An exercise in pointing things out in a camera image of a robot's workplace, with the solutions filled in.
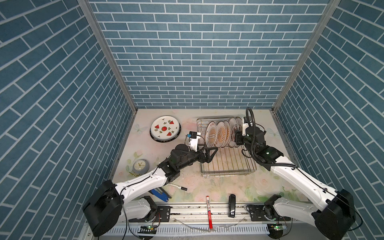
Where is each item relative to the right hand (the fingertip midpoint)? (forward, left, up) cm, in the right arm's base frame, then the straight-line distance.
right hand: (238, 127), depth 80 cm
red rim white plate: (+10, 0, -12) cm, 16 cm away
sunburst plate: (+7, +8, -14) cm, 18 cm away
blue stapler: (-30, +41, -23) cm, 56 cm away
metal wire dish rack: (-9, +4, -23) cm, 25 cm away
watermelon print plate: (+11, +47, -20) cm, 52 cm away
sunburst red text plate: (+8, +14, -17) cm, 24 cm away
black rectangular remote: (-35, +2, -21) cm, 41 cm away
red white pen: (-39, +13, -24) cm, 47 cm away
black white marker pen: (-26, +29, -24) cm, 46 cm away
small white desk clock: (-18, +54, -19) cm, 60 cm away
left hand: (-13, +13, -2) cm, 19 cm away
